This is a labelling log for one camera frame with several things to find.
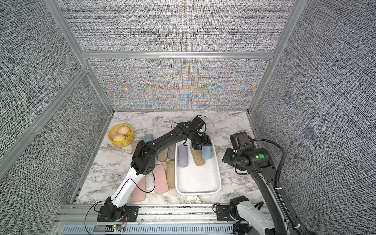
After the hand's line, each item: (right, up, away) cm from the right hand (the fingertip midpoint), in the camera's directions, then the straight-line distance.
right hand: (229, 155), depth 70 cm
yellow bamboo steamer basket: (-59, +6, +27) cm, 65 cm away
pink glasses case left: (-46, -22, +7) cm, 52 cm away
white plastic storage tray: (-16, -18, +15) cm, 28 cm away
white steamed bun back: (-64, +11, +30) cm, 71 cm away
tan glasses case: (-13, -5, +21) cm, 26 cm away
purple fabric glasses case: (-23, -5, +20) cm, 31 cm away
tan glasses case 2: (-29, -13, +14) cm, 35 cm away
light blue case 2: (-47, +5, +32) cm, 58 cm away
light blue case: (-9, -2, +16) cm, 18 cm away
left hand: (-5, +2, +17) cm, 18 cm away
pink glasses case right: (-35, -16, +13) cm, 41 cm away
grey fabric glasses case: (-30, -3, +20) cm, 36 cm away
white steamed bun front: (-66, +6, +27) cm, 71 cm away
